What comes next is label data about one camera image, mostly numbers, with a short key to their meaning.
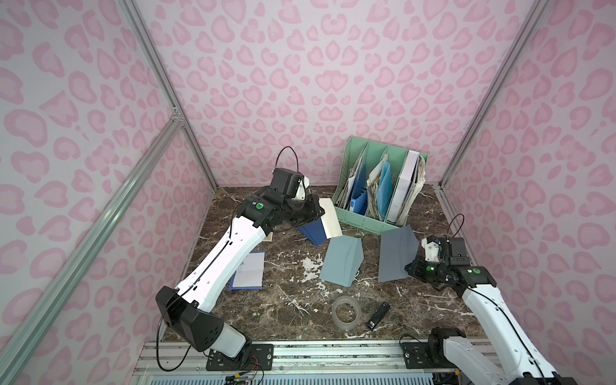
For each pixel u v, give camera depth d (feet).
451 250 1.99
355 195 3.15
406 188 2.91
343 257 3.15
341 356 2.46
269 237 3.31
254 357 2.37
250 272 3.04
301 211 1.86
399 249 2.83
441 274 1.95
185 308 1.29
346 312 2.69
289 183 1.78
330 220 2.41
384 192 3.01
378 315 2.57
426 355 2.36
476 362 1.73
